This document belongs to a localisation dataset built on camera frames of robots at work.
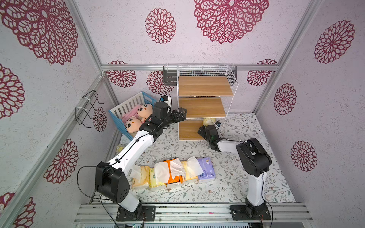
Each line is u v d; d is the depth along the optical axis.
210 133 0.80
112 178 0.42
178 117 0.70
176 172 0.79
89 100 0.78
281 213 0.76
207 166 0.86
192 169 0.84
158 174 0.80
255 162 0.54
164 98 0.68
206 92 0.76
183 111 0.70
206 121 1.06
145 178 0.81
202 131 0.92
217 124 0.92
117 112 0.98
